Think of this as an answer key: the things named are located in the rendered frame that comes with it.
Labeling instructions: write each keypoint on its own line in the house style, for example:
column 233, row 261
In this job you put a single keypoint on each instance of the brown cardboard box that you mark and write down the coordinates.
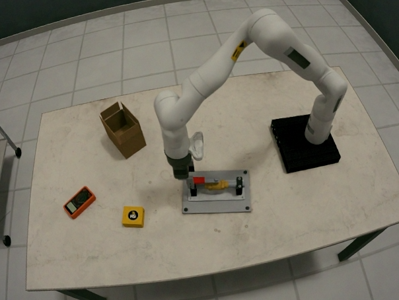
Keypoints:
column 124, row 129

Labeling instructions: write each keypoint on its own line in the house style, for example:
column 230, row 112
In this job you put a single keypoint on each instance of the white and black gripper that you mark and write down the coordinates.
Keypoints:
column 181, row 158

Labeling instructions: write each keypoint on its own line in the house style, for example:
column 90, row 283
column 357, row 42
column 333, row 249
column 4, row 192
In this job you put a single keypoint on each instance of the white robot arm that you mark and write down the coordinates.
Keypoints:
column 276, row 39

